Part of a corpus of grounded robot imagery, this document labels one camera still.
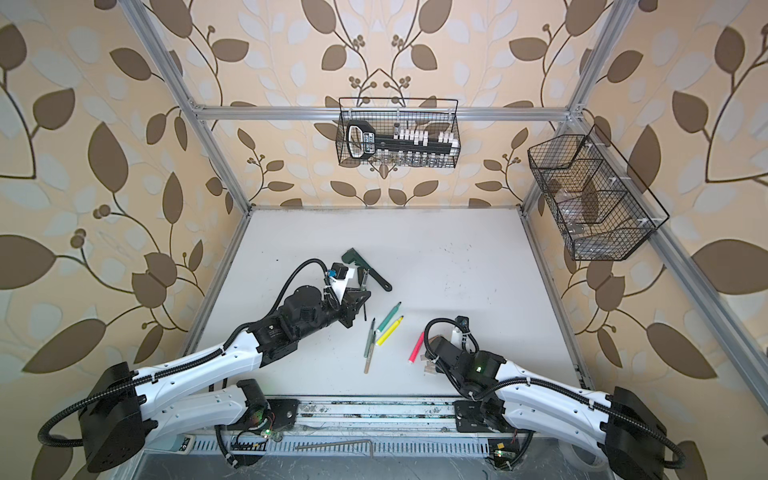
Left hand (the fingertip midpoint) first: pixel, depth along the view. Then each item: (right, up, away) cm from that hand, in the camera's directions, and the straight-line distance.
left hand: (370, 291), depth 74 cm
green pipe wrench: (-9, +7, +31) cm, 33 cm away
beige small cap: (+16, -23, +8) cm, 29 cm away
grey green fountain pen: (-1, -16, +13) cm, 21 cm away
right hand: (+20, -20, +9) cm, 30 cm away
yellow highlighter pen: (+4, -15, +15) cm, 21 cm away
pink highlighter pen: (+12, -19, +12) cm, 25 cm away
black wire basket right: (+58, +21, -1) cm, 61 cm away
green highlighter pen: (+4, -11, +17) cm, 21 cm away
